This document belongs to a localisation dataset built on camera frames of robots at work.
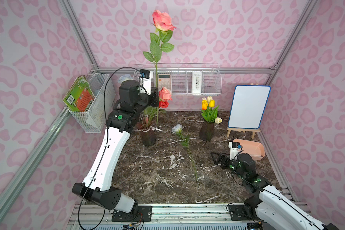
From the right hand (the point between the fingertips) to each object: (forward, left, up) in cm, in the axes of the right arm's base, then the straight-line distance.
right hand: (215, 153), depth 80 cm
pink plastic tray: (+10, -29, -13) cm, 34 cm away
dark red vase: (+14, +42, -5) cm, 44 cm away
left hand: (+15, +30, +35) cm, 48 cm away
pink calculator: (+42, +31, +19) cm, 55 cm away
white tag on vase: (+20, +38, -4) cm, 43 cm away
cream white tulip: (+28, +3, +15) cm, 32 cm away
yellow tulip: (+23, +2, +16) cm, 28 cm away
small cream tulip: (+12, 0, +15) cm, 19 cm away
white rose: (+24, +22, -10) cm, 34 cm away
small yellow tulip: (+25, +6, +16) cm, 31 cm away
